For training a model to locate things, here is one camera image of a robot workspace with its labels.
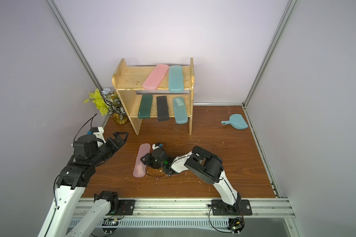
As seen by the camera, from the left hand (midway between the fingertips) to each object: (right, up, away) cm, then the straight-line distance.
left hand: (126, 136), depth 69 cm
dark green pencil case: (+4, +16, +20) cm, 26 cm away
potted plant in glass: (-17, +17, +16) cm, 29 cm away
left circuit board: (-9, -45, +3) cm, 46 cm away
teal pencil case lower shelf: (+26, +14, +19) cm, 35 cm away
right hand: (+2, -15, +17) cm, 23 cm away
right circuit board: (+53, -43, +1) cm, 68 cm away
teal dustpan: (+68, +6, +38) cm, 78 cm away
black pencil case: (+14, +15, +21) cm, 30 cm away
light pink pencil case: (+2, -20, +16) cm, 26 cm away
